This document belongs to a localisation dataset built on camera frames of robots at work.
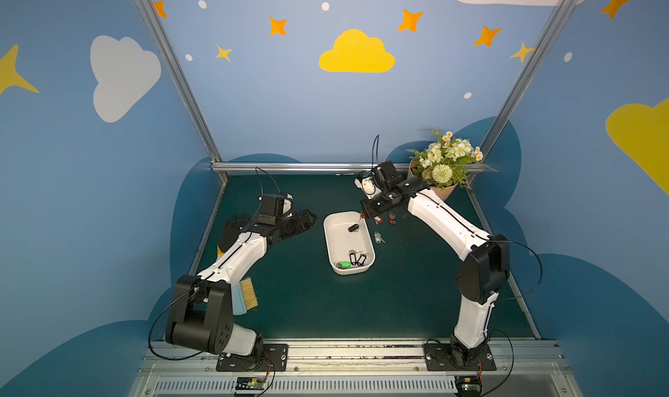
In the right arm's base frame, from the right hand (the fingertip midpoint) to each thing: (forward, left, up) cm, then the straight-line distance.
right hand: (367, 206), depth 88 cm
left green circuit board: (-51, +32, -19) cm, 63 cm away
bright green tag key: (-14, +7, -18) cm, 24 cm away
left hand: (-4, +20, -3) cm, 20 cm away
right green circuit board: (-47, -30, -21) cm, 59 cm away
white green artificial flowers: (+14, -27, +9) cm, 32 cm away
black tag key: (-11, +4, -19) cm, 22 cm away
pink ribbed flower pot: (+11, -29, -4) cm, 31 cm away
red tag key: (-11, -6, +9) cm, 16 cm away
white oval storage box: (-4, +6, -19) cm, 20 cm away
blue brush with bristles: (-28, +40, -17) cm, 51 cm away
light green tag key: (-1, -6, -19) cm, 20 cm away
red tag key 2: (+8, -6, -19) cm, 22 cm away
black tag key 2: (-11, +1, -19) cm, 22 cm away
